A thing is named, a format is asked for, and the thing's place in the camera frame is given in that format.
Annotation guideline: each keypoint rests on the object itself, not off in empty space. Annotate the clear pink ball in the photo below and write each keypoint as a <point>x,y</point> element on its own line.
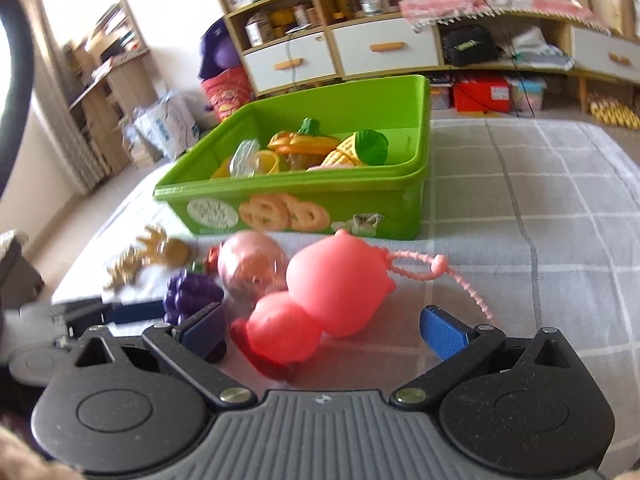
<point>252,265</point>

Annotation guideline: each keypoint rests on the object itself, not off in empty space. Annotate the red cartoon bucket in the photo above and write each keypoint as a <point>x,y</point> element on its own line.
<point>228,92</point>

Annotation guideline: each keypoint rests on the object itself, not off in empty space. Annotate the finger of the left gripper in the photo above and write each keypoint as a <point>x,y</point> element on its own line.
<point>133,313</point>

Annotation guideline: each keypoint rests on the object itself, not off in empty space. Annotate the orange toy piece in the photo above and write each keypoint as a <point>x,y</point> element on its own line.
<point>210,262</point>

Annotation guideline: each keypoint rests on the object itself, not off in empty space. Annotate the yellow toy pot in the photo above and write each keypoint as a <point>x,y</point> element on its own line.
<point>251,165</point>

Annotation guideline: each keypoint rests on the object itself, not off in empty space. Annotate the yellow green toy corn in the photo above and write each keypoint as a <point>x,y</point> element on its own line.
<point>363,148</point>

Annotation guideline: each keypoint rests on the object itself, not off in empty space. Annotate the yellow egg tray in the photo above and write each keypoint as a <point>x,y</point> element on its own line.
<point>612,112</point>

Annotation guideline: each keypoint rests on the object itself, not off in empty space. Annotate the red box under cabinet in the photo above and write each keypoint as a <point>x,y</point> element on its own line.
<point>484,93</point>

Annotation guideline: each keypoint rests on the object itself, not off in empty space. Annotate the gold antler toy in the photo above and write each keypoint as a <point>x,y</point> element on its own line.
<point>154,248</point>

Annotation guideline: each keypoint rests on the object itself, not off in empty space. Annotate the white paper bag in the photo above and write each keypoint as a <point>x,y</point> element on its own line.
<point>168,125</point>

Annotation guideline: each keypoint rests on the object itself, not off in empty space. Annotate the purple toy grapes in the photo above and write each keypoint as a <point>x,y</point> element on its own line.
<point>187,293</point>

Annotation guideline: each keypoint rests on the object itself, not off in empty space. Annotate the white checked tablecloth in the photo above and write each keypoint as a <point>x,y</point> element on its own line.
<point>542,217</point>

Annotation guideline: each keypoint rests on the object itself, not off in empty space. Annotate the orange toy pumpkin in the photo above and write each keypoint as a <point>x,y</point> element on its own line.
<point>304,148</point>

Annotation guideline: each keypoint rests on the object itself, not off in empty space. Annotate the pink pig toy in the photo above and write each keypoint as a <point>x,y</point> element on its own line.
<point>333,287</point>

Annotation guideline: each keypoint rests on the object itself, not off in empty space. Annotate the purple plush toy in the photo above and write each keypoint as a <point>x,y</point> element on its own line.
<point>217,51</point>

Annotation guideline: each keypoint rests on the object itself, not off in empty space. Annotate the pink cloth runner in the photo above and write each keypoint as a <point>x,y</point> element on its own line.
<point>439,10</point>

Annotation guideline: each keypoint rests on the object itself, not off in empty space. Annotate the wooden sideboard cabinet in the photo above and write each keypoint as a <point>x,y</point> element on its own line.
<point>388,44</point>

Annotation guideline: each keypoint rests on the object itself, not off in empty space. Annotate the green plastic bin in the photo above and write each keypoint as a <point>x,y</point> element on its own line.
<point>382,201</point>

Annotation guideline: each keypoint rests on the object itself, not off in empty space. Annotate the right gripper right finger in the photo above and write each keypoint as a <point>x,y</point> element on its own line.
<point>463,352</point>

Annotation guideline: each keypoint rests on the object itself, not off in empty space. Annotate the black bag on shelf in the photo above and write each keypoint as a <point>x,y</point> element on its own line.
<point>469,45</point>

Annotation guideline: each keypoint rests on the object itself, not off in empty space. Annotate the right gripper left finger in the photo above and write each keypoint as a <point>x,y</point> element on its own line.
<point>190,352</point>

